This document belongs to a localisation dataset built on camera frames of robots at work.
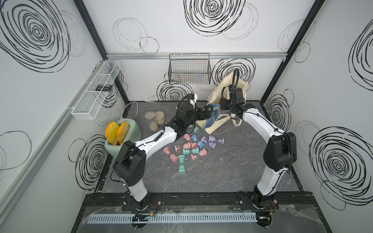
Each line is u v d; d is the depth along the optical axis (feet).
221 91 2.58
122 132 2.53
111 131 2.53
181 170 2.71
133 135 2.71
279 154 1.58
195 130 3.26
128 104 4.00
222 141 3.07
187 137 3.16
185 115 2.03
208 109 2.33
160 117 3.31
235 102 2.28
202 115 2.32
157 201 2.42
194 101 2.36
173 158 2.83
